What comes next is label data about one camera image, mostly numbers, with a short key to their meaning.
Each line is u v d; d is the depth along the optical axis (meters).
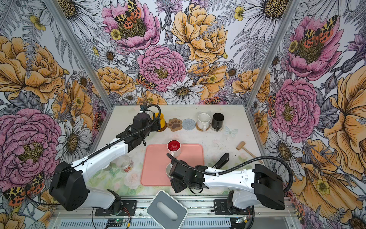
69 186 0.41
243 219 0.71
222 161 0.89
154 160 0.92
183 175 0.58
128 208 0.74
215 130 1.05
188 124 1.09
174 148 0.94
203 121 1.00
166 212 0.73
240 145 0.97
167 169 0.91
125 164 0.91
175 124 1.09
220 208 0.74
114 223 0.71
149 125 0.58
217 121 1.02
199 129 1.06
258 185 0.42
